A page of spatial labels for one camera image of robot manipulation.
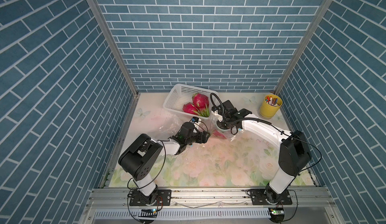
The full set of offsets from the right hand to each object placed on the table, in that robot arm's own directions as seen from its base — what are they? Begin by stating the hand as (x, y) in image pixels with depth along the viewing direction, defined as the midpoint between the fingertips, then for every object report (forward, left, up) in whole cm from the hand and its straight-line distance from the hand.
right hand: (220, 125), depth 89 cm
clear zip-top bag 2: (-1, +36, -5) cm, 36 cm away
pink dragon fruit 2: (+14, +13, +3) cm, 19 cm away
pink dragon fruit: (+13, +21, -1) cm, 24 cm away
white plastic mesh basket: (+29, +32, -7) cm, 44 cm away
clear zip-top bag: (-10, -4, +7) cm, 13 cm away
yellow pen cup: (+16, -32, +3) cm, 36 cm away
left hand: (-5, +7, -5) cm, 9 cm away
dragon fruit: (-5, +3, -1) cm, 6 cm away
